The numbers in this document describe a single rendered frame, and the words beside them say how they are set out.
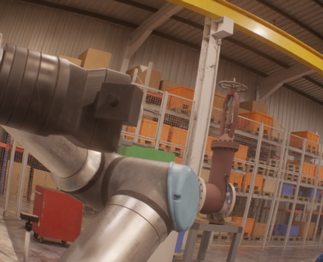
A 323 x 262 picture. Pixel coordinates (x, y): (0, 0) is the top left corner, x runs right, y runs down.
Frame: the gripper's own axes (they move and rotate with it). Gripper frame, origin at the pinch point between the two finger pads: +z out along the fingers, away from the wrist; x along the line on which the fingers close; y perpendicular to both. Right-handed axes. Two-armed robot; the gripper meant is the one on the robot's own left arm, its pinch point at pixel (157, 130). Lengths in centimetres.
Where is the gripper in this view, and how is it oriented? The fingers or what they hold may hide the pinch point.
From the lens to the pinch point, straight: 46.3
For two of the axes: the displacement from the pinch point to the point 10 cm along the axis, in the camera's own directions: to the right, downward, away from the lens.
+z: 8.3, 2.3, 5.1
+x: 1.8, -9.7, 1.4
